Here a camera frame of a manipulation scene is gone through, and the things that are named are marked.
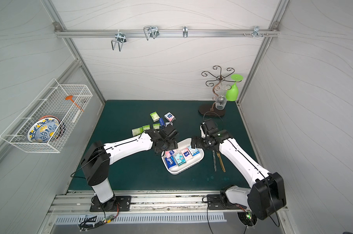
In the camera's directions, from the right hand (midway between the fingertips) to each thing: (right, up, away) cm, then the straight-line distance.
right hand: (199, 143), depth 82 cm
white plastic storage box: (-14, -11, +4) cm, 18 cm away
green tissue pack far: (-30, +15, +26) cm, 42 cm away
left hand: (-15, -3, +3) cm, 16 cm away
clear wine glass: (+15, +24, +10) cm, 30 cm away
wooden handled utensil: (+14, -12, +7) cm, 20 cm away
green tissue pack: (-35, +7, +19) cm, 41 cm away
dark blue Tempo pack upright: (-24, +11, +20) cm, 33 cm away
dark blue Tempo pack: (-17, -12, +3) cm, 21 cm away
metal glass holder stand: (+16, +35, +16) cm, 42 cm away
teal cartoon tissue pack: (-11, -11, +4) cm, 16 cm away
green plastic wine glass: (+23, +31, +11) cm, 40 cm away
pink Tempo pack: (-19, +14, +26) cm, 35 cm away
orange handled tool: (-72, +26, -3) cm, 77 cm away
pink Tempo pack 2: (-17, -7, +2) cm, 19 cm away
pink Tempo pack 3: (-7, -8, +6) cm, 12 cm away
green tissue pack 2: (-28, +8, +19) cm, 35 cm away
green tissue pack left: (-41, +4, +17) cm, 44 cm away
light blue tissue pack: (-2, -7, +8) cm, 11 cm away
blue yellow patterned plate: (-70, +9, -20) cm, 74 cm away
